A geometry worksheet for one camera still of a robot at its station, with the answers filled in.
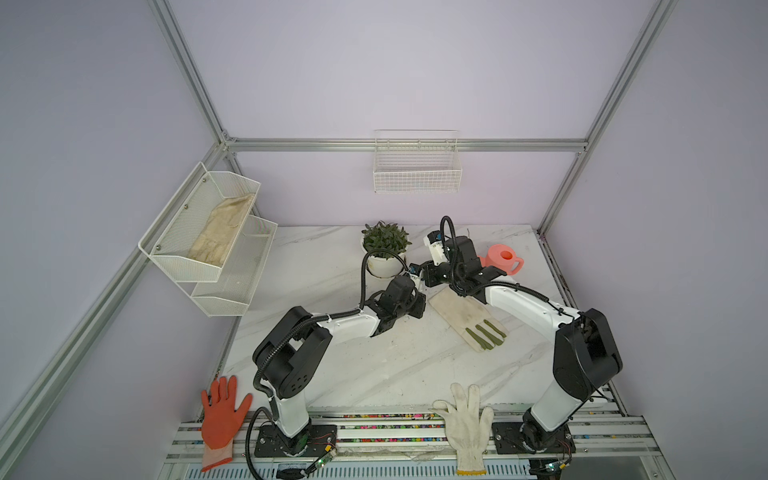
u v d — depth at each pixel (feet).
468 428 2.50
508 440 2.40
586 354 1.50
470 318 3.13
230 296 2.46
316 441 2.37
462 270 2.25
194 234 2.57
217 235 2.58
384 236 3.04
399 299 2.32
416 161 3.12
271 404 1.77
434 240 2.54
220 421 2.52
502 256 3.22
